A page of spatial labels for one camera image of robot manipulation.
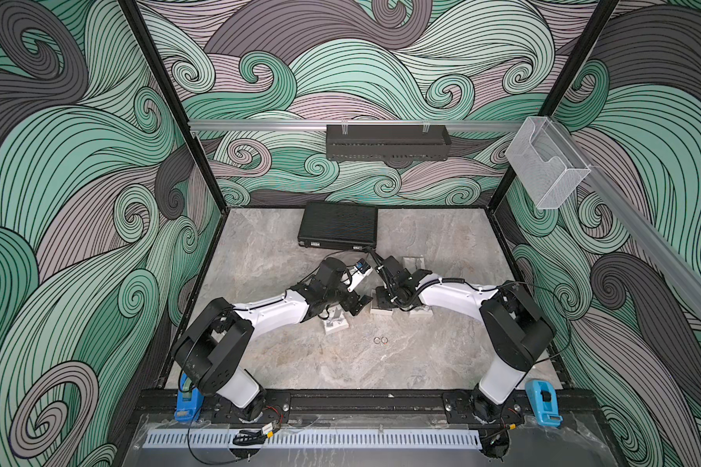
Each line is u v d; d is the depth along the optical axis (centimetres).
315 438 70
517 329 46
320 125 95
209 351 44
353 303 77
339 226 113
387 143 97
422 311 88
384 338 86
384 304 81
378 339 85
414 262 100
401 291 66
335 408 75
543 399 72
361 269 75
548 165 76
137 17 72
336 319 85
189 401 71
